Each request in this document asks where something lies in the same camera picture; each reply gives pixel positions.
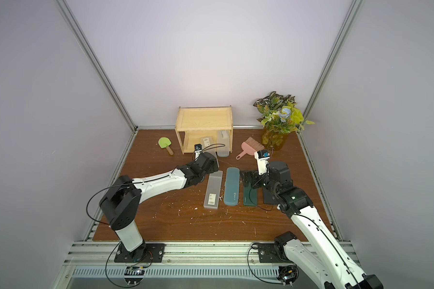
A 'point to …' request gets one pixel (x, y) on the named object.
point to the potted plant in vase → (279, 116)
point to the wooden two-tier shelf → (193, 123)
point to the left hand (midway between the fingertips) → (211, 162)
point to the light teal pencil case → (232, 186)
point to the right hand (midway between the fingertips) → (251, 166)
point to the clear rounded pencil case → (223, 138)
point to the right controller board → (288, 273)
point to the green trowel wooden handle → (164, 142)
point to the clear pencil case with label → (212, 197)
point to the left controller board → (134, 271)
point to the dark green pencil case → (254, 196)
